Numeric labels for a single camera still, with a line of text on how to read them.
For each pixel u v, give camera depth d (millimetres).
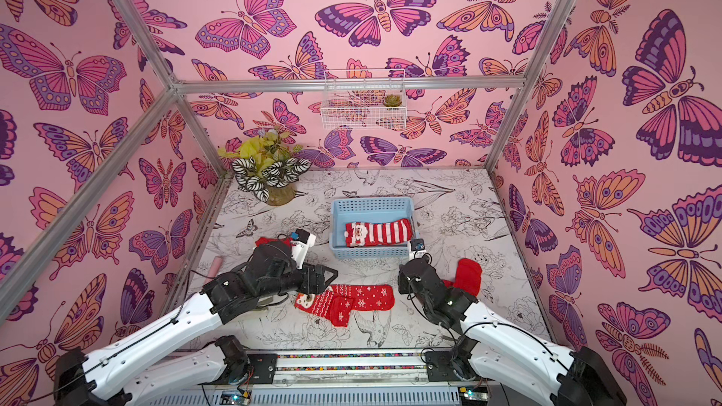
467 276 916
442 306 589
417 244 715
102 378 401
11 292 495
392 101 928
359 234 971
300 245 670
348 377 731
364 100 956
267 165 890
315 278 638
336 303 804
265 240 995
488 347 612
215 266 908
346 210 1051
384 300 849
